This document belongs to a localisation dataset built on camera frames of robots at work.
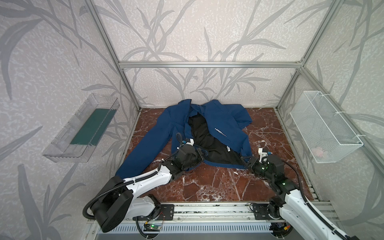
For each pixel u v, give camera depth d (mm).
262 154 764
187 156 634
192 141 788
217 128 1046
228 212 753
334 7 709
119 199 409
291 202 547
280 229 726
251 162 721
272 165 627
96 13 726
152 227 707
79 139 647
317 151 725
